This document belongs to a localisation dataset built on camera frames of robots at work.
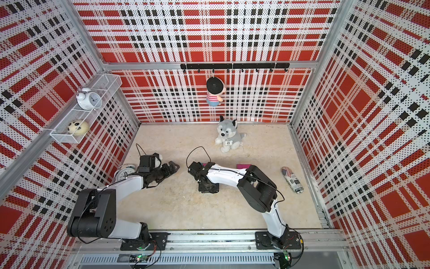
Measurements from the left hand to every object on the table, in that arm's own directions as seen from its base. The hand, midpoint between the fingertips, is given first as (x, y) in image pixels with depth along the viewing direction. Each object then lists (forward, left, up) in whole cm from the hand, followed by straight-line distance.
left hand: (177, 169), depth 93 cm
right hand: (-10, -20, -3) cm, 22 cm away
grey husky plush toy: (+16, -29, +11) cm, 35 cm away
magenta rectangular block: (+4, -38, -3) cm, 38 cm away
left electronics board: (-41, +7, -2) cm, 42 cm away
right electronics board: (-40, -53, +1) cm, 66 cm away
